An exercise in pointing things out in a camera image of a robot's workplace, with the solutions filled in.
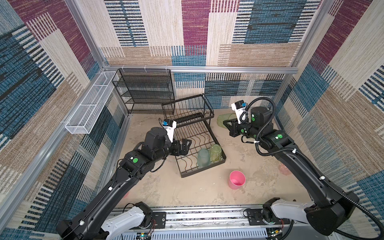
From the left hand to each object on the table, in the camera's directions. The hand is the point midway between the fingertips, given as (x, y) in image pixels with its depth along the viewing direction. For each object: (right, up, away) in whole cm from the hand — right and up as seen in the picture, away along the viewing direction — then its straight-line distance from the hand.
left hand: (184, 138), depth 68 cm
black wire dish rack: (+2, +13, +26) cm, 29 cm away
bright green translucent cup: (+17, -10, +19) cm, 27 cm away
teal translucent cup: (+10, -12, +17) cm, 23 cm away
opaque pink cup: (+28, -24, +17) cm, 41 cm away
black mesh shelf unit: (-30, +31, +43) cm, 61 cm away
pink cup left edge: (-32, -32, +15) cm, 48 cm away
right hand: (+19, +6, +4) cm, 20 cm away
